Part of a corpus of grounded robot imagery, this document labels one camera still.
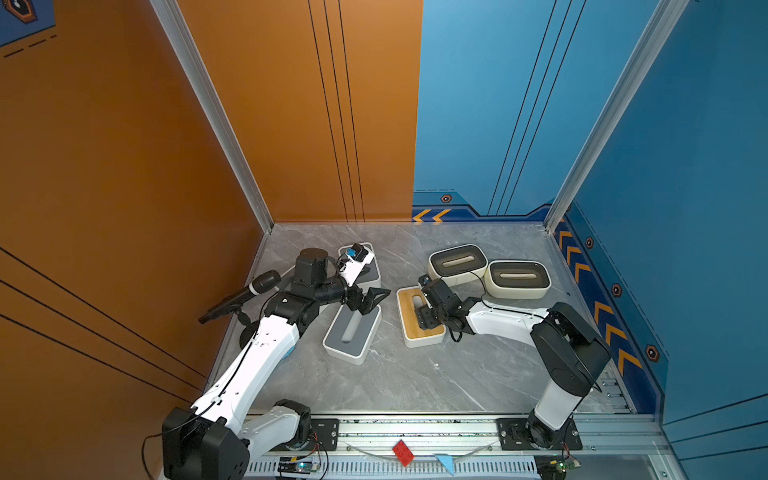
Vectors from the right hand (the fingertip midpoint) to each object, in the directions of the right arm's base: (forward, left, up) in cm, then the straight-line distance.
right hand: (430, 308), depth 94 cm
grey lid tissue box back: (+9, +19, +5) cm, 22 cm away
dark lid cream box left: (+14, -10, +4) cm, 18 cm away
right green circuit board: (-40, -27, -3) cm, 49 cm away
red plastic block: (-38, +9, 0) cm, 39 cm away
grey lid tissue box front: (-10, +24, +2) cm, 26 cm away
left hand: (-4, +15, +23) cm, 28 cm away
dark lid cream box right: (+10, -30, +2) cm, 31 cm away
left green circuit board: (-41, +34, -3) cm, 53 cm away
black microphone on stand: (-7, +43, +24) cm, 50 cm away
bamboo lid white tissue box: (+1, +6, +4) cm, 8 cm away
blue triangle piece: (-40, -1, +1) cm, 40 cm away
